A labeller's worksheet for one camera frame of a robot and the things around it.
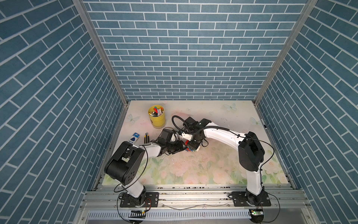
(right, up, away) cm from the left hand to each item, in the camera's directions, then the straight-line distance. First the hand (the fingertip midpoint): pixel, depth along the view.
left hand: (187, 149), depth 90 cm
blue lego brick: (+1, +1, -3) cm, 4 cm away
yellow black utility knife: (-29, +6, +8) cm, 31 cm away
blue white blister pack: (-37, +6, +6) cm, 38 cm away
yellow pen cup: (-22, +22, +9) cm, 32 cm away
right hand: (+4, +3, -1) cm, 5 cm away
